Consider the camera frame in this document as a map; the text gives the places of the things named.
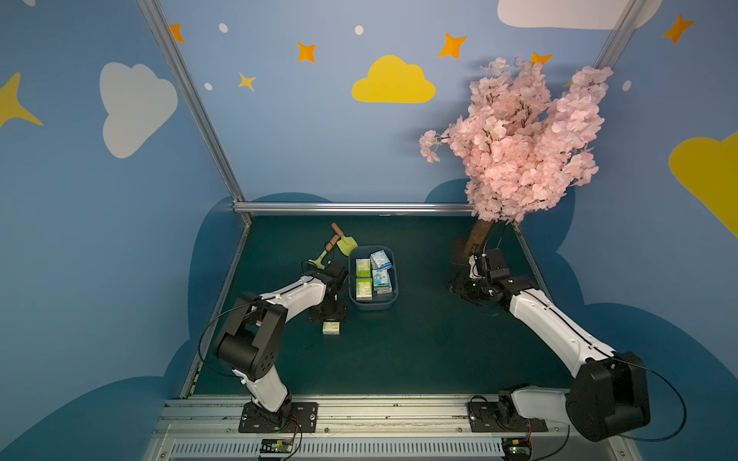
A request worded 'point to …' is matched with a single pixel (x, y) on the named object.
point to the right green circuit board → (517, 448)
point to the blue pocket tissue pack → (380, 260)
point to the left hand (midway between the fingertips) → (333, 313)
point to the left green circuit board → (276, 446)
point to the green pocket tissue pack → (331, 327)
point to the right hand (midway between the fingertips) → (457, 283)
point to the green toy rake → (329, 247)
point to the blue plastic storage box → (380, 302)
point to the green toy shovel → (345, 243)
